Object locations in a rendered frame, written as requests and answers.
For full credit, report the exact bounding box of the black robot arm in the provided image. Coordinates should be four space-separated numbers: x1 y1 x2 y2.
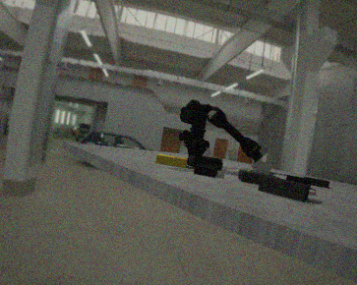
179 99 262 162

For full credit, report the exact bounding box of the yellow box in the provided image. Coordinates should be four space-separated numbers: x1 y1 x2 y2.
155 154 188 168

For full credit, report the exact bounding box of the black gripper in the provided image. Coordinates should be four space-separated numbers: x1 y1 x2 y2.
184 126 209 164

